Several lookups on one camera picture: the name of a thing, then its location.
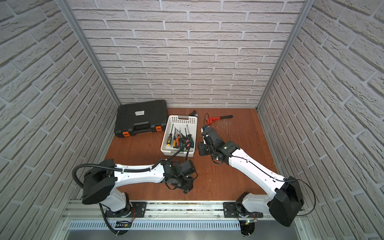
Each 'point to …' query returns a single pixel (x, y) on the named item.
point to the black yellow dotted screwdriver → (170, 137)
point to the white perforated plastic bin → (179, 132)
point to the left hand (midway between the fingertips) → (192, 186)
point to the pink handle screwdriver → (187, 141)
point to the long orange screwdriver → (178, 140)
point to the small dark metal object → (194, 113)
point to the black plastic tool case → (146, 116)
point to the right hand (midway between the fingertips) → (202, 145)
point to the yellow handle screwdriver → (174, 141)
